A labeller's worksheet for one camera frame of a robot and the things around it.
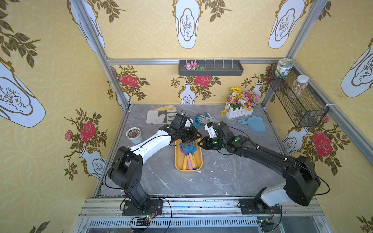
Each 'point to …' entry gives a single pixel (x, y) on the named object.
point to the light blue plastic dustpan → (255, 123)
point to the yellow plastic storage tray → (179, 157)
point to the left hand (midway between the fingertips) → (196, 135)
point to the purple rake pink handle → (188, 160)
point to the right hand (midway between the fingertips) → (201, 140)
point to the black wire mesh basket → (304, 110)
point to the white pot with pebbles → (134, 134)
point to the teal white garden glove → (200, 120)
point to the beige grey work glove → (162, 115)
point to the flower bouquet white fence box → (241, 104)
